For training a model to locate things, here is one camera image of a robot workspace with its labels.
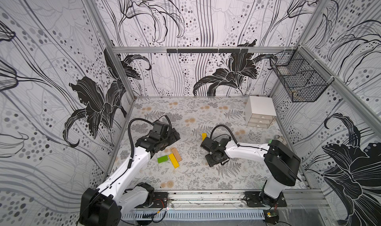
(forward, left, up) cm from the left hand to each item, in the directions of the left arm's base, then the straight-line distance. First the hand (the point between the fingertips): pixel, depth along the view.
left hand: (176, 140), depth 81 cm
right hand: (-5, -22, -13) cm, 26 cm away
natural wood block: (-5, 0, -10) cm, 11 cm away
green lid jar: (+6, -58, -8) cm, 58 cm away
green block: (-6, +9, -13) cm, 17 cm away
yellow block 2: (-8, +1, -12) cm, 14 cm away
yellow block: (+10, -16, -13) cm, 23 cm away
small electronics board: (-32, -49, -13) cm, 60 cm away
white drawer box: (+20, -50, +3) cm, 54 cm away
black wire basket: (+35, -77, +18) cm, 86 cm away
